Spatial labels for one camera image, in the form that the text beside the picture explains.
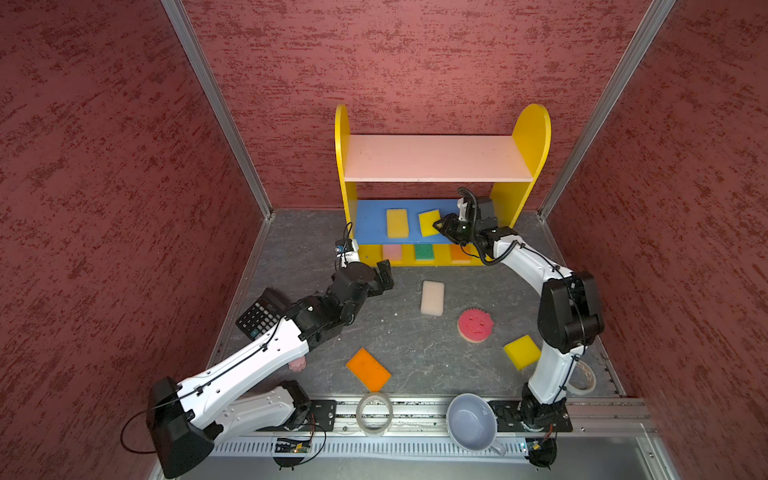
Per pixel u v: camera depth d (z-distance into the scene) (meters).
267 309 0.91
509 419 0.74
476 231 0.73
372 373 0.81
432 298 0.95
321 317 0.52
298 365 0.79
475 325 0.87
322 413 0.74
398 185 1.14
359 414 0.75
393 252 1.06
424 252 1.06
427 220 0.94
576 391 0.78
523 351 0.83
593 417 0.76
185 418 0.38
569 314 0.50
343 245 0.61
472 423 0.74
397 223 0.97
